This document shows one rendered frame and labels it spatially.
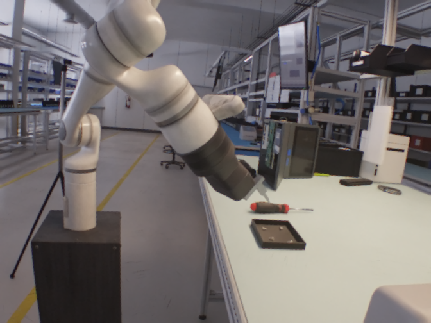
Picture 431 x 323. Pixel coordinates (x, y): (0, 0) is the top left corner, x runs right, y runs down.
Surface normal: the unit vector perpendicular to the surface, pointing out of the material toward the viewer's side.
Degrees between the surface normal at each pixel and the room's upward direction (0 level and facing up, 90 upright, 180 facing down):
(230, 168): 98
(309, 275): 0
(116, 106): 90
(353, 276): 0
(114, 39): 104
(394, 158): 90
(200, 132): 94
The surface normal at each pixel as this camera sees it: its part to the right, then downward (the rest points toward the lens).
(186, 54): 0.11, 0.18
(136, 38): 0.18, 0.73
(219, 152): 0.51, 0.25
